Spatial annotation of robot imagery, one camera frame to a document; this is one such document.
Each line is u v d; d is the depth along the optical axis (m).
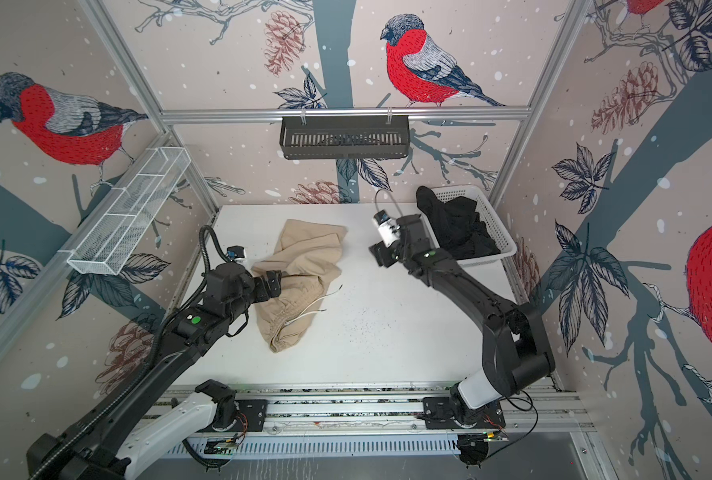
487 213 1.07
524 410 0.41
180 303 1.01
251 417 0.73
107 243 0.71
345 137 1.07
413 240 0.66
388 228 0.75
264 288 0.69
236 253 0.68
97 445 0.39
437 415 0.73
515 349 0.43
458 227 1.07
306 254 0.92
